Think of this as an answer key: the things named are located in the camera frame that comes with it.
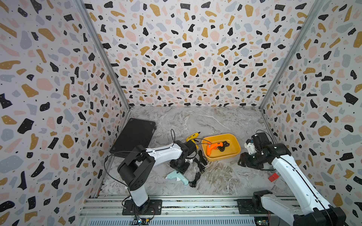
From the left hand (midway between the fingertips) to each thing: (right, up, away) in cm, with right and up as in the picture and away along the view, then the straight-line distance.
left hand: (182, 170), depth 86 cm
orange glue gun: (+26, +13, +9) cm, 30 cm away
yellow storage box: (+34, +11, +9) cm, 37 cm away
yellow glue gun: (+7, +18, +14) cm, 24 cm away
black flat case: (-33, +21, +14) cm, 42 cm away
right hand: (+33, +7, -9) cm, 35 cm away
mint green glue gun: (-2, -2, -4) cm, 5 cm away
